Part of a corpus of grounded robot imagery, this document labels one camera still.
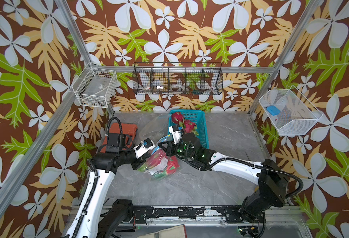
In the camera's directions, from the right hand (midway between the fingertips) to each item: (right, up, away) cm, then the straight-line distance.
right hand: (157, 144), depth 73 cm
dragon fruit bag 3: (+11, +15, +28) cm, 34 cm away
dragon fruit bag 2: (+19, +8, +26) cm, 33 cm away
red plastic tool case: (-24, +7, +30) cm, 40 cm away
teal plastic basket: (+27, +15, +38) cm, 49 cm away
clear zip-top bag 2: (+1, -11, +2) cm, 11 cm away
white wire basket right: (+75, +14, +6) cm, 76 cm away
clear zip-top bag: (-4, +8, +25) cm, 26 cm away
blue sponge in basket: (+67, +19, +13) cm, 71 cm away
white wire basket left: (-37, +30, +12) cm, 49 cm away
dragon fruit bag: (+8, -12, +10) cm, 18 cm away
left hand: (-4, -4, -1) cm, 6 cm away
